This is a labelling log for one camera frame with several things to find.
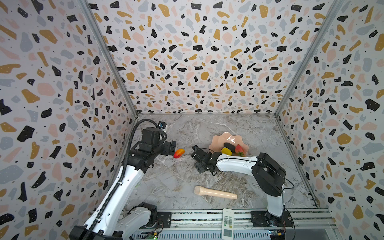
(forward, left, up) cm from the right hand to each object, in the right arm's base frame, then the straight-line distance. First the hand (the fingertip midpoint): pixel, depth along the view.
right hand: (200, 159), depth 91 cm
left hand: (0, +17, +22) cm, 28 cm away
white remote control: (-34, -14, -3) cm, 37 cm away
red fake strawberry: (+7, -25, 0) cm, 26 cm away
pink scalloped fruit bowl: (+13, -11, -2) cm, 17 cm away
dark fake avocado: (+11, -19, -1) cm, 22 cm away
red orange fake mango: (+5, +14, -2) cm, 15 cm away
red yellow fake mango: (+6, -16, 0) cm, 18 cm away
